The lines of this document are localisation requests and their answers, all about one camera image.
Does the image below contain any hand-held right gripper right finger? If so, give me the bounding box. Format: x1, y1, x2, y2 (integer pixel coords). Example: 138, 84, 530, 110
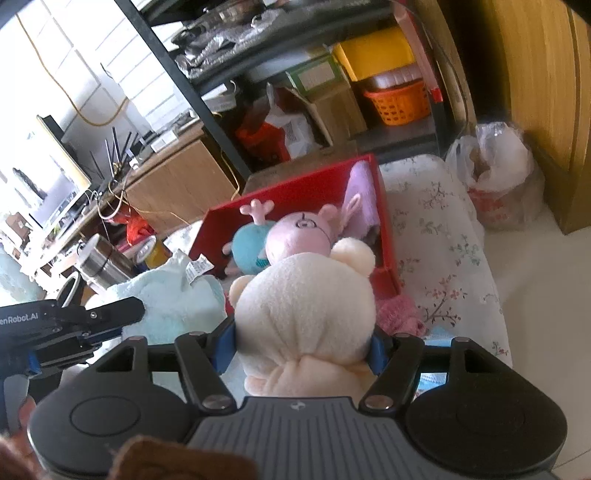
358, 329, 507, 413

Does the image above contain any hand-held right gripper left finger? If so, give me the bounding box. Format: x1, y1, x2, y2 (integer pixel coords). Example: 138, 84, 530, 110
92, 320, 238, 413

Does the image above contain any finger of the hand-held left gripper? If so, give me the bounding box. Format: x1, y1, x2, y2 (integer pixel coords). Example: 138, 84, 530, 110
87, 296, 145, 331
36, 325, 125, 371

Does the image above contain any pink knitted cloth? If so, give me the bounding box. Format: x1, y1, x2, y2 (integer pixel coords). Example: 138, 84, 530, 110
375, 294, 428, 339

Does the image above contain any mint green towel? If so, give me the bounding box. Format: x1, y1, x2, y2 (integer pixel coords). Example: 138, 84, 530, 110
105, 255, 228, 345

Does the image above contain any cream plush toy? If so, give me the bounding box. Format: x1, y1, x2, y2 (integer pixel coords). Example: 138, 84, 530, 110
228, 237, 378, 398

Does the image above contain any teal plush toy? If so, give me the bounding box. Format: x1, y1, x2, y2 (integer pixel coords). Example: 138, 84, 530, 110
222, 198, 279, 278

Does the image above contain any pink pig plush toy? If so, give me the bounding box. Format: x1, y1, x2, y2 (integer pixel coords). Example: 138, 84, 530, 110
265, 205, 366, 267

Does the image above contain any purple cloth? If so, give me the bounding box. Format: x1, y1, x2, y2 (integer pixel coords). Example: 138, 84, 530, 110
343, 163, 380, 241

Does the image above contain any red cardboard box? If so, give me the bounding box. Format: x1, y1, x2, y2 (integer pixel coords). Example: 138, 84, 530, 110
189, 154, 402, 302

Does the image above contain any person's left hand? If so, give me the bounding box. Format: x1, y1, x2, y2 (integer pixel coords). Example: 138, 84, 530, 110
17, 396, 39, 435

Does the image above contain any stainless steel thermos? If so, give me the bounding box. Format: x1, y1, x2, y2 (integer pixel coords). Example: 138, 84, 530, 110
76, 233, 138, 297

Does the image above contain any yellow and blue can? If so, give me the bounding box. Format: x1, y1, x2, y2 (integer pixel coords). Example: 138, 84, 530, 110
133, 235, 172, 274

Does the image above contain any brown fuzzy cloth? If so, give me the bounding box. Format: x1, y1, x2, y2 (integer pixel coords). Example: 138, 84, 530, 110
108, 436, 257, 480

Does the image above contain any wooden media console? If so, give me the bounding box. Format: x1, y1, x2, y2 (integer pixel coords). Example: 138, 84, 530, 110
27, 124, 242, 278

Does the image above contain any flat screen monitor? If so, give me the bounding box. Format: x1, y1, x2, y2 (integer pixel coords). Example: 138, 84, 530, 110
0, 114, 93, 232

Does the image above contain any black router with antennas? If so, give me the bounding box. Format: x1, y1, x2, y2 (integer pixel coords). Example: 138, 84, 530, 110
89, 131, 145, 186

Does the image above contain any red and white plastic bag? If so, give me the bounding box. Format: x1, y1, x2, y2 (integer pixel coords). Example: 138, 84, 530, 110
235, 82, 322, 163

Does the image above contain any black metal shelf rack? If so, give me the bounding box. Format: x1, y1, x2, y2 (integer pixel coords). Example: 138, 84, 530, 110
115, 0, 477, 186

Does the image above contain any brown cardboard box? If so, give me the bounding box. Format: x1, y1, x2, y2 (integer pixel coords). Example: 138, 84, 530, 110
281, 80, 370, 149

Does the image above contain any orange plastic basket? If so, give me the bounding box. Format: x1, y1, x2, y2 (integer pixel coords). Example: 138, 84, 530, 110
362, 79, 433, 127

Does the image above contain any clear plastic container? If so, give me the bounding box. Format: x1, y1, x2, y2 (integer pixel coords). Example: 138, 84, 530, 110
366, 64, 424, 91

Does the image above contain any green box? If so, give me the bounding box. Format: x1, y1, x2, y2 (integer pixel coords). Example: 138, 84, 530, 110
285, 55, 347, 93

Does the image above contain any yellow box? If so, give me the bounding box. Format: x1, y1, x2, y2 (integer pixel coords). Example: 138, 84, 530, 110
331, 26, 414, 83

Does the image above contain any tall red carton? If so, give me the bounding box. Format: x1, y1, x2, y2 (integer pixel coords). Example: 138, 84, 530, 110
392, 0, 445, 103

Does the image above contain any wooden cabinet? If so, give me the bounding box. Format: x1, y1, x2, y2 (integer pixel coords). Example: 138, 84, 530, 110
414, 0, 591, 237

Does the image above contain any yellow cable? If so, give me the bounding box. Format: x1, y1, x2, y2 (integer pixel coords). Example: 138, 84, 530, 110
15, 13, 129, 128

